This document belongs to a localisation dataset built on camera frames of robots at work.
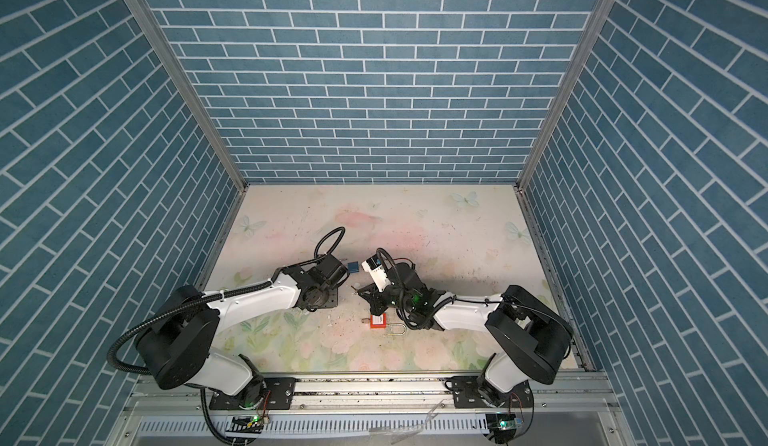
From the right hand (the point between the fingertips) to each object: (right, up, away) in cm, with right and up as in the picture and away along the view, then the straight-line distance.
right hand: (356, 291), depth 82 cm
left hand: (-9, -4, +7) cm, 12 cm away
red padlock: (+7, -10, +2) cm, 12 cm away
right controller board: (+37, -29, -12) cm, 48 cm away
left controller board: (-26, -30, -10) cm, 41 cm away
